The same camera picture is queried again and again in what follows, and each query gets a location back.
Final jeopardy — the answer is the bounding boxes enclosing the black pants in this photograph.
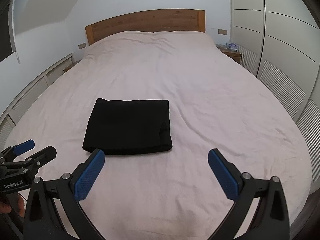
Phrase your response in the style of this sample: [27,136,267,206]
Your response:
[82,98,172,156]

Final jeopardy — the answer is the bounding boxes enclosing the person's left hand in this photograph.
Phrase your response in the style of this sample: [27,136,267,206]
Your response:
[0,197,26,217]

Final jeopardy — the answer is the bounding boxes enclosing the white low radiator cover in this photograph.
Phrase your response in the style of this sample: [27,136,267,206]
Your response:
[0,53,74,149]

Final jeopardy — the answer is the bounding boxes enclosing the wooden nightstand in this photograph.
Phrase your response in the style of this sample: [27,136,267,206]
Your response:
[216,44,241,63]

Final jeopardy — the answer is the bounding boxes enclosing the items on nightstand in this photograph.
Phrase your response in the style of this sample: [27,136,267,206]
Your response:
[216,42,238,51]

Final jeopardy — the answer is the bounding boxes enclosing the white louvered wardrobe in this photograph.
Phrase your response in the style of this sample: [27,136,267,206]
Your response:
[231,0,319,192]

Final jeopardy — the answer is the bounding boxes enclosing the wooden headboard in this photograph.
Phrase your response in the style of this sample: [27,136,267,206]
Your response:
[85,9,206,45]

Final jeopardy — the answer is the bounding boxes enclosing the beige wall switch plate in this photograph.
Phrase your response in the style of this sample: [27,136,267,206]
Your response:
[217,29,228,35]

